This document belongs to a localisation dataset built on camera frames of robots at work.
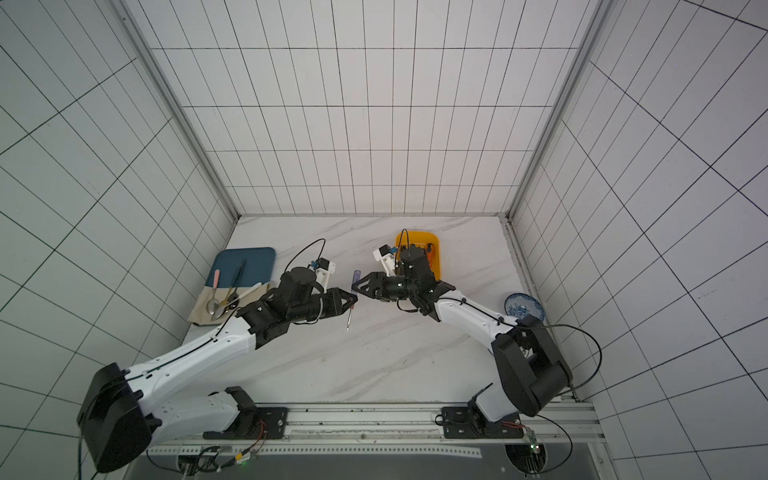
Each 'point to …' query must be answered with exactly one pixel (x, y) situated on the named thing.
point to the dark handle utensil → (236, 284)
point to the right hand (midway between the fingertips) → (347, 294)
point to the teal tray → (259, 267)
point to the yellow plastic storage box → (420, 239)
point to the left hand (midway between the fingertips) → (351, 305)
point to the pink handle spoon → (213, 303)
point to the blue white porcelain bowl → (520, 305)
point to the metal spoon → (218, 312)
